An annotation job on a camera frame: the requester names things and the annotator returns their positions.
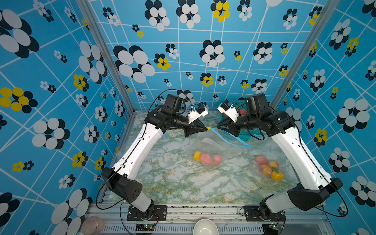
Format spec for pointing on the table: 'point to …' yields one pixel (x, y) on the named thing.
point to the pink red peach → (261, 160)
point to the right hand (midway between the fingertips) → (221, 123)
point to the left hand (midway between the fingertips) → (207, 126)
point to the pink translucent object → (92, 225)
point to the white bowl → (205, 226)
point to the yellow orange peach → (197, 155)
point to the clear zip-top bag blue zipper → (270, 168)
